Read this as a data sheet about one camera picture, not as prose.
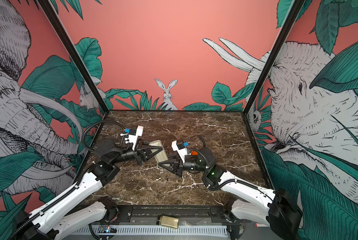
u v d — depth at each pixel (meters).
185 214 0.76
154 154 0.57
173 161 0.58
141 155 0.54
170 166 0.61
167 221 0.69
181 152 0.57
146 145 0.58
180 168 0.56
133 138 0.54
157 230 0.70
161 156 0.59
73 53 0.86
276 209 0.40
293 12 0.71
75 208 0.47
